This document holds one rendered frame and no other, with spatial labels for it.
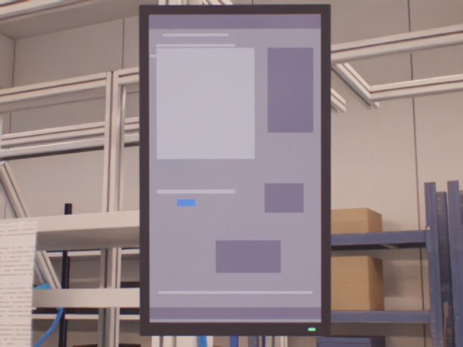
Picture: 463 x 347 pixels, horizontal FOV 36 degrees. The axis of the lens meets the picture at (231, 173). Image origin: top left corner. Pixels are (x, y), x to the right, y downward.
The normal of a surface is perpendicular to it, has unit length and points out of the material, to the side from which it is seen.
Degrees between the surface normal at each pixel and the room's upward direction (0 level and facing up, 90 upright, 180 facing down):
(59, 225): 90
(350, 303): 90
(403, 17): 90
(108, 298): 90
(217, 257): 101
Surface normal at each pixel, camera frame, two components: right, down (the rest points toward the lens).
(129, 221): -0.43, -0.17
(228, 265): -0.01, 0.01
